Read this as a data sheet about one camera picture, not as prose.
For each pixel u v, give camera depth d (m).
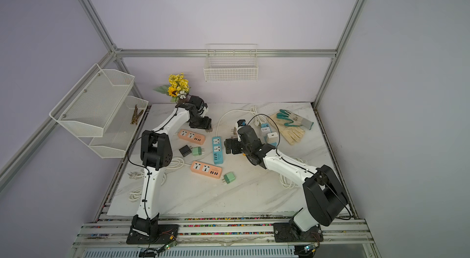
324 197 0.43
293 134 1.05
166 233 0.73
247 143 0.65
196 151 0.97
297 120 1.11
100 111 0.78
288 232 0.73
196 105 0.85
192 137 1.01
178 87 0.93
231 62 0.96
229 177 0.88
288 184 0.85
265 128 1.06
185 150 0.96
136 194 0.80
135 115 0.96
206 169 0.90
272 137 0.95
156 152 0.63
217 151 0.97
